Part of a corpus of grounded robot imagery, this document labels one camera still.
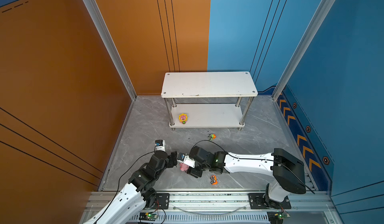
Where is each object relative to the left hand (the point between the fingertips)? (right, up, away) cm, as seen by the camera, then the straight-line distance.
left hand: (171, 152), depth 82 cm
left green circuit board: (-9, -28, -11) cm, 31 cm away
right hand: (+9, -6, -3) cm, 11 cm away
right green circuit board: (+52, -27, -12) cm, 60 cm away
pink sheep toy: (+7, -8, -1) cm, 10 cm away
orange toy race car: (+23, -13, -5) cm, 27 cm away
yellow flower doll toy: (+5, +18, +12) cm, 22 cm away
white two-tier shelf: (+23, +32, +37) cm, 54 cm away
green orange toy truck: (+23, +7, +12) cm, 27 cm away
